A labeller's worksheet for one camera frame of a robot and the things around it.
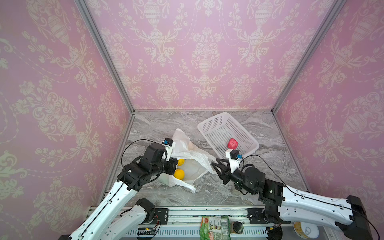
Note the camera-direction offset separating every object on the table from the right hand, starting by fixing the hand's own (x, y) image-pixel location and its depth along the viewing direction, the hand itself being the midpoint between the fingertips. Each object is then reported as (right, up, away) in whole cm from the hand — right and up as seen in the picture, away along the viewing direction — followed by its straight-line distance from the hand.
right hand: (214, 162), depth 68 cm
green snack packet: (0, -31, +2) cm, 31 cm away
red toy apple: (+15, +5, +26) cm, 30 cm away
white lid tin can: (+40, -30, -2) cm, 50 cm away
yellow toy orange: (-18, -10, +15) cm, 26 cm away
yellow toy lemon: (-17, -5, +20) cm, 27 cm away
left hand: (-17, -1, +2) cm, 17 cm away
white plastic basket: (+9, +14, +41) cm, 44 cm away
